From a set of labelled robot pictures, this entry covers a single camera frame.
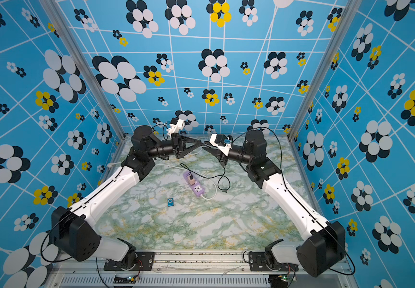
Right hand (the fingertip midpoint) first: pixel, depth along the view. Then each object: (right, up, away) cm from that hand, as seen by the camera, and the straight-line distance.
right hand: (209, 142), depth 66 cm
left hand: (-2, -1, -4) cm, 5 cm away
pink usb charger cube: (-10, -19, +25) cm, 32 cm away
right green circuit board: (+30, -54, +4) cm, 62 cm away
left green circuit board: (-32, -55, +4) cm, 63 cm away
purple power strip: (-13, -17, +31) cm, 38 cm away
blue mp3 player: (-20, -30, +24) cm, 43 cm away
